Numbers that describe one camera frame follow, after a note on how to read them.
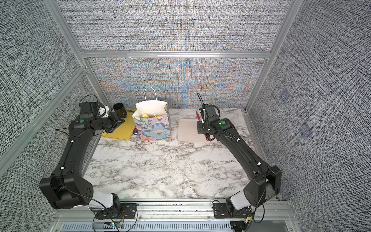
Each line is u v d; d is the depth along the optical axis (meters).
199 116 0.86
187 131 1.07
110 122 0.69
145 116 0.90
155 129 0.89
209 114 0.59
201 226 0.70
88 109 0.59
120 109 1.09
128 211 0.73
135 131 1.06
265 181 0.39
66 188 0.38
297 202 0.71
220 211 0.73
